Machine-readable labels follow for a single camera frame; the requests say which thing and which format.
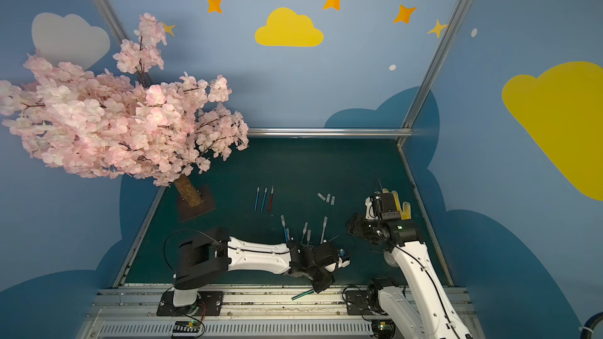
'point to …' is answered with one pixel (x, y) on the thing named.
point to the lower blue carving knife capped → (308, 236)
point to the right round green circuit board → (383, 329)
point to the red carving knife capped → (271, 202)
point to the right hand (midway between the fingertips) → (358, 224)
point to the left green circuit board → (186, 326)
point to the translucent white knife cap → (320, 196)
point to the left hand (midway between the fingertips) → (333, 277)
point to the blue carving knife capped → (283, 224)
